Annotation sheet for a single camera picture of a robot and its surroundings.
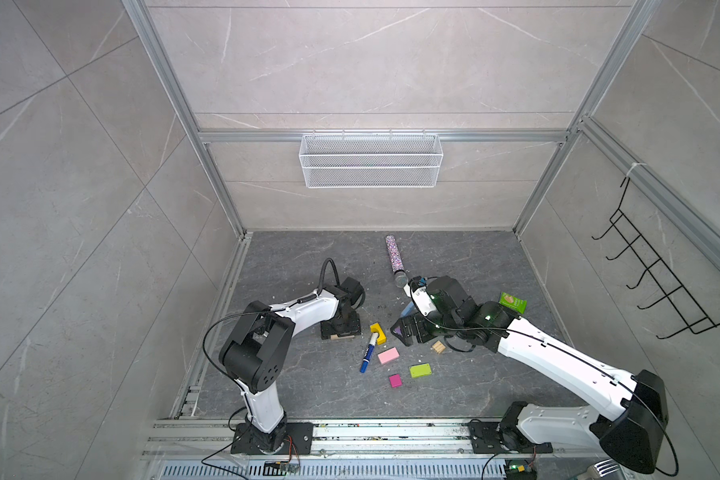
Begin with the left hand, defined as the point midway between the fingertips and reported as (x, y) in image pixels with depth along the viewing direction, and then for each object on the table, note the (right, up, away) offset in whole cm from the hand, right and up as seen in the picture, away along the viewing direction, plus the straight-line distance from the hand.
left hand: (347, 326), depth 92 cm
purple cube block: (+13, +5, -25) cm, 29 cm away
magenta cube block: (+14, -13, -9) cm, 22 cm away
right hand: (+16, +5, -16) cm, 23 cm away
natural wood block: (-3, -1, -9) cm, 9 cm away
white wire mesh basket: (+5, +55, +8) cm, 55 cm away
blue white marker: (+8, -3, -3) cm, 9 cm away
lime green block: (+22, -11, -8) cm, 25 cm away
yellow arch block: (+9, 0, -2) cm, 10 cm away
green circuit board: (+43, -30, -22) cm, 57 cm away
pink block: (+13, -7, -5) cm, 16 cm away
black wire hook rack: (+73, +10, -33) cm, 81 cm away
